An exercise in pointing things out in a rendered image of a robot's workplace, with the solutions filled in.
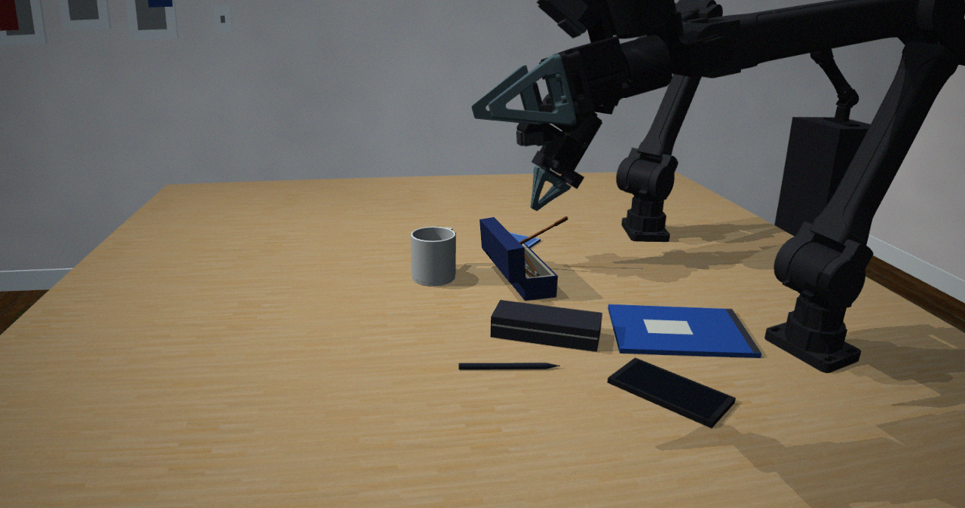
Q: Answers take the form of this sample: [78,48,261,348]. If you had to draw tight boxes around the brown glasses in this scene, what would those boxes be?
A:
[519,216,568,277]

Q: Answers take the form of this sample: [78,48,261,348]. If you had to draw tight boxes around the blue notebook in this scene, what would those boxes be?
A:
[608,304,761,358]

